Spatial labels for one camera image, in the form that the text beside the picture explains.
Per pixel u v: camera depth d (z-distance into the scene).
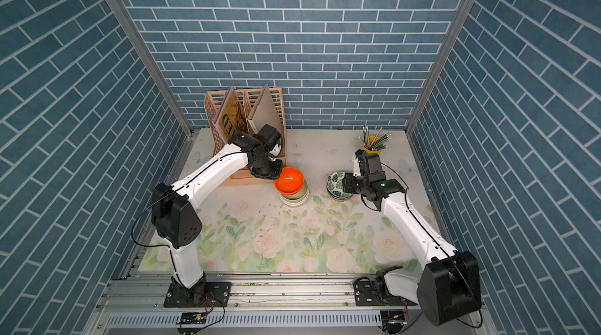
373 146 1.05
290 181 0.87
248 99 1.03
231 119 0.93
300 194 0.85
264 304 0.74
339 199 0.91
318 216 0.92
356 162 0.77
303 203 0.89
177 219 0.46
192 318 0.72
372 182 0.62
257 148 0.62
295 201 0.86
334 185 0.96
